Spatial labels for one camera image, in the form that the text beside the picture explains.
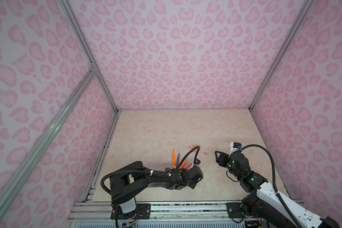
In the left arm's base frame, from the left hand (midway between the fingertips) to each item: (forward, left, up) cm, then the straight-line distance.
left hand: (196, 175), depth 84 cm
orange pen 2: (-2, +8, +21) cm, 23 cm away
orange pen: (+11, +13, -1) cm, 18 cm away
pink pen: (-2, +5, +20) cm, 21 cm away
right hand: (+9, -12, +11) cm, 18 cm away
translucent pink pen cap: (+15, -9, -2) cm, 18 cm away
